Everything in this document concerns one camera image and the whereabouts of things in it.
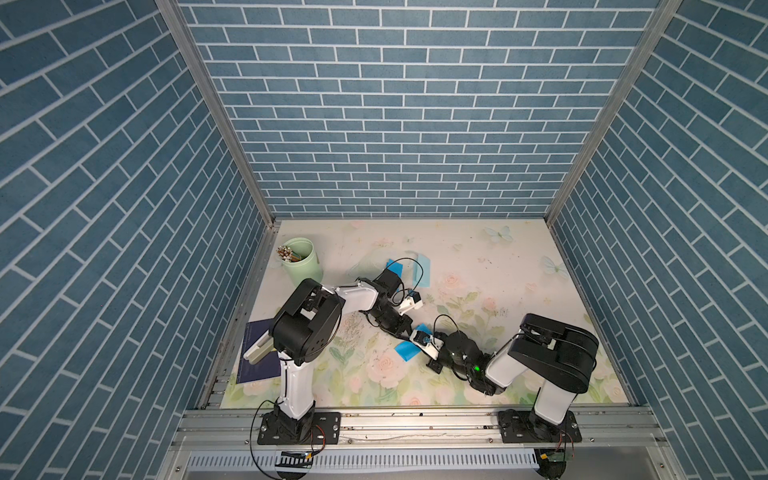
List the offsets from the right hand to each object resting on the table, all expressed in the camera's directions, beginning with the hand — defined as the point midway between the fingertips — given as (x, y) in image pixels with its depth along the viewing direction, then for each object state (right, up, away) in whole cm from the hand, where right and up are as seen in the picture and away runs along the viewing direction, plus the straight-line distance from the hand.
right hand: (419, 341), depth 88 cm
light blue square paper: (+1, +19, +16) cm, 25 cm away
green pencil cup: (-34, +22, +4) cm, 41 cm away
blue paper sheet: (-7, +21, +17) cm, 28 cm away
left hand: (-1, +1, 0) cm, 1 cm away
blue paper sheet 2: (-4, -1, -2) cm, 5 cm away
